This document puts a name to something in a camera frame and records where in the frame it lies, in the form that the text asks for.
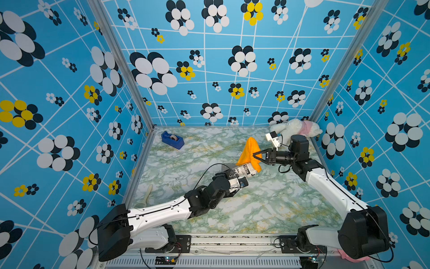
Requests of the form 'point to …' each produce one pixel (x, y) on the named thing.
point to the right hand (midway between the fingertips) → (255, 156)
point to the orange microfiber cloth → (247, 156)
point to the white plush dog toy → (290, 128)
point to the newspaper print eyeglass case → (246, 170)
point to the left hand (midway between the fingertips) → (233, 172)
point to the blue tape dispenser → (172, 140)
